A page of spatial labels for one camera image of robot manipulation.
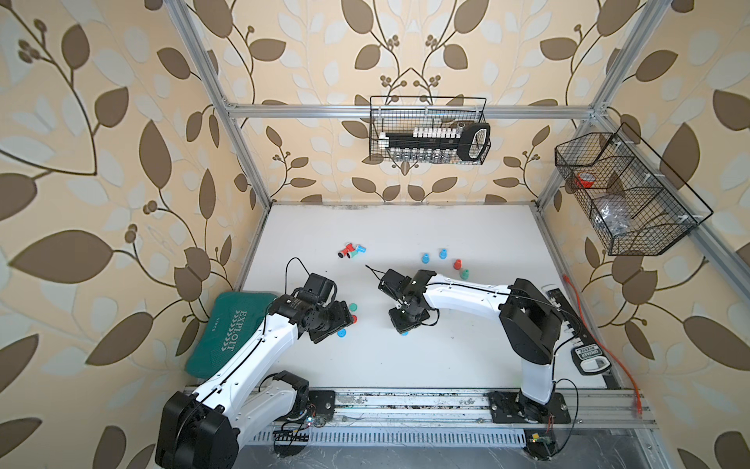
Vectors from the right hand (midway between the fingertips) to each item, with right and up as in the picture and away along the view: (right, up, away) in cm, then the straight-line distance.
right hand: (402, 326), depth 87 cm
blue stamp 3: (+16, +21, +18) cm, 32 cm away
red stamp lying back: (-18, +23, +20) cm, 35 cm away
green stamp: (-17, +21, +18) cm, 32 cm away
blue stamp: (+1, +1, -9) cm, 9 cm away
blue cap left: (-18, -2, 0) cm, 18 cm away
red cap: (-14, +1, +3) cm, 15 cm away
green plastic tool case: (-50, +3, -2) cm, 50 cm away
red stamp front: (-21, +21, +18) cm, 34 cm away
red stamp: (+21, +17, +14) cm, 30 cm away
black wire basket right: (+59, +35, -14) cm, 70 cm away
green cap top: (-16, +4, +7) cm, 17 cm away
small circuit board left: (-28, -22, -17) cm, 40 cm away
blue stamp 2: (+9, +19, +15) cm, 26 cm away
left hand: (-17, +4, -6) cm, 19 cm away
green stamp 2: (+22, +14, +12) cm, 29 cm away
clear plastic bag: (+51, +32, -16) cm, 62 cm away
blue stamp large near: (-14, +22, +19) cm, 32 cm away
